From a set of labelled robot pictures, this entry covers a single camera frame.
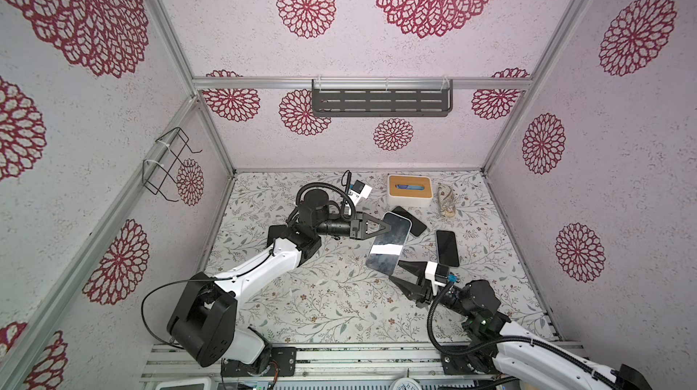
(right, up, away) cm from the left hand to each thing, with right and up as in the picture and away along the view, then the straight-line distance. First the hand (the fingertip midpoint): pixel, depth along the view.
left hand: (389, 232), depth 66 cm
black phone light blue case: (+17, -3, +38) cm, 42 cm away
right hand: (+1, -9, 0) cm, 9 cm away
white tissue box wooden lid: (+17, +11, +41) cm, 45 cm away
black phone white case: (0, -3, -1) cm, 3 cm away
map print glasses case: (+29, +7, +40) cm, 50 cm away
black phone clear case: (+25, -10, +30) cm, 40 cm away
